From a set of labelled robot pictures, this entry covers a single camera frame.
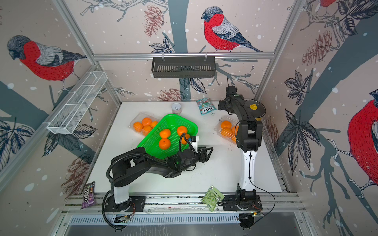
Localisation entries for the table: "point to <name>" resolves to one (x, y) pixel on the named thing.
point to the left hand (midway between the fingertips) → (213, 148)
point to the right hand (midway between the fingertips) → (226, 107)
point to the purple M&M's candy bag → (88, 198)
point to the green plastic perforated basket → (150, 143)
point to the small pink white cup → (176, 108)
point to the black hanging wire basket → (183, 67)
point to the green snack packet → (212, 197)
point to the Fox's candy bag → (205, 105)
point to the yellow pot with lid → (254, 109)
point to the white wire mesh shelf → (65, 119)
